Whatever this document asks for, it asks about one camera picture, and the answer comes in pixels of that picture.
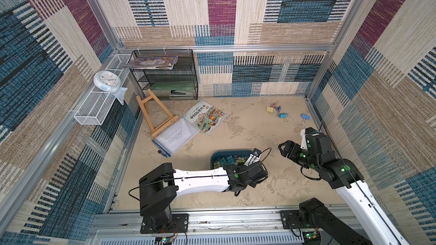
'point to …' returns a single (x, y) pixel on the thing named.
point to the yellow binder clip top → (271, 109)
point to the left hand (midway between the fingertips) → (254, 169)
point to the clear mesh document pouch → (175, 137)
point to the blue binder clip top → (279, 108)
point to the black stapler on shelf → (174, 92)
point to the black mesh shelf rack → (179, 83)
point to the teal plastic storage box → (216, 155)
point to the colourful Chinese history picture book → (205, 117)
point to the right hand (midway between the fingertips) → (284, 146)
